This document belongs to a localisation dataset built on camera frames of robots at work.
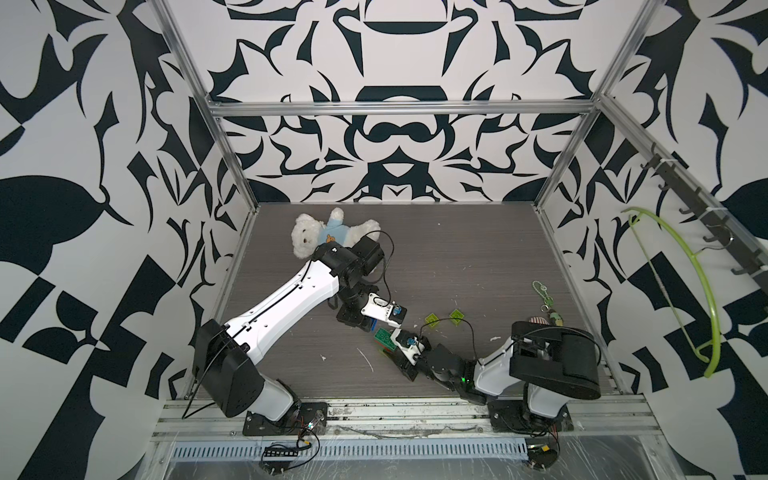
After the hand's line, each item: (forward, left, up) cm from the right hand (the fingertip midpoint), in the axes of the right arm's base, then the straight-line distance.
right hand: (391, 339), depth 82 cm
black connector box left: (-24, +27, -7) cm, 37 cm away
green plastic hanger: (-11, -61, +22) cm, 66 cm away
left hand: (+4, +6, +11) cm, 13 cm away
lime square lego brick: (+7, -12, -3) cm, 14 cm away
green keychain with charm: (+7, -49, -4) cm, 49 cm away
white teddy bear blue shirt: (+33, +26, +6) cm, 42 cm away
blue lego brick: (-4, +4, +20) cm, 21 cm away
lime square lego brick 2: (+8, -20, -3) cm, 22 cm away
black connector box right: (-25, -35, -8) cm, 44 cm away
